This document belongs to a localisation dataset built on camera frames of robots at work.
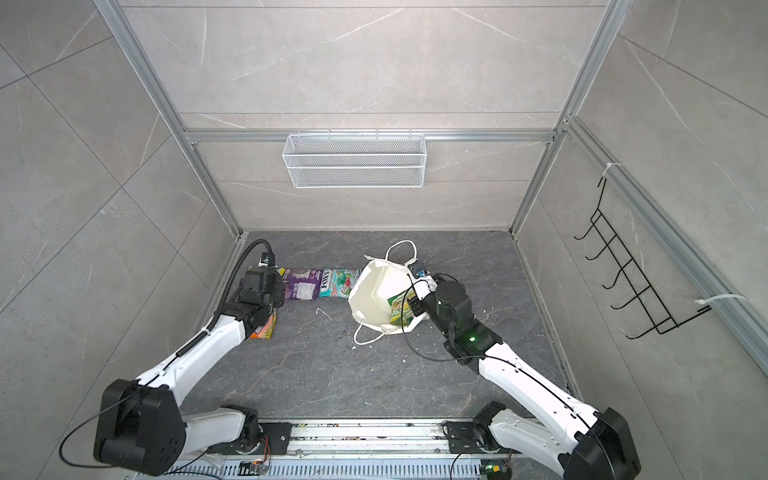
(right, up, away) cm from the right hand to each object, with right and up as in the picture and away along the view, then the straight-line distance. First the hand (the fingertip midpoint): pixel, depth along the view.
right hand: (413, 271), depth 76 cm
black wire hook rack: (+49, -9, -18) cm, 52 cm away
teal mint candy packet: (-24, -5, +25) cm, 35 cm away
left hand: (-44, -3, +9) cm, 45 cm away
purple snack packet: (-36, -5, +24) cm, 44 cm away
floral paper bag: (-11, -5, +19) cm, 23 cm away
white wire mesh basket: (-18, +37, +25) cm, 48 cm away
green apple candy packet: (-3, -12, +10) cm, 16 cm away
